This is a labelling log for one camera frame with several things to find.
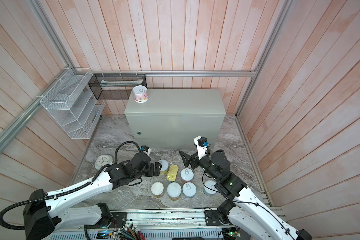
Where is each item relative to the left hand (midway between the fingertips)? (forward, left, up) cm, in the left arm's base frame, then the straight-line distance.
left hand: (154, 169), depth 78 cm
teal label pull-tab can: (-6, -31, -8) cm, 32 cm away
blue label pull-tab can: (-8, -19, -7) cm, 22 cm away
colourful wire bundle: (-28, +7, 0) cm, 29 cm away
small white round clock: (+10, +35, -10) cm, 38 cm away
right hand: (+5, -17, +15) cm, 23 cm away
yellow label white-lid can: (+4, -5, -6) cm, 9 cm away
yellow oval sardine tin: (+2, -10, -9) cm, 13 cm away
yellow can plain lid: (-9, -2, -5) cm, 11 cm away
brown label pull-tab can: (0, -18, -7) cm, 20 cm away
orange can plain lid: (-9, -11, -5) cm, 15 cm away
